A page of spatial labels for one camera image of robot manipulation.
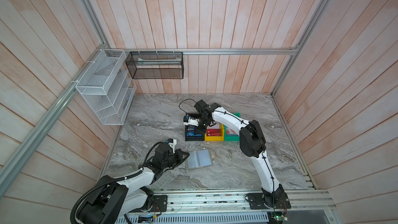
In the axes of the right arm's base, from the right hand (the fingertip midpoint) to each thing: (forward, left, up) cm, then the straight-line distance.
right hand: (195, 131), depth 95 cm
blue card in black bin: (-3, +1, -1) cm, 3 cm away
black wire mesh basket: (+38, +28, +22) cm, 52 cm away
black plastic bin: (-5, +1, -1) cm, 5 cm away
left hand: (-17, +2, +2) cm, 18 cm away
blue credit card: (+2, +3, -2) cm, 4 cm away
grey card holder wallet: (-16, -2, -3) cm, 17 cm away
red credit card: (0, -12, -1) cm, 12 cm away
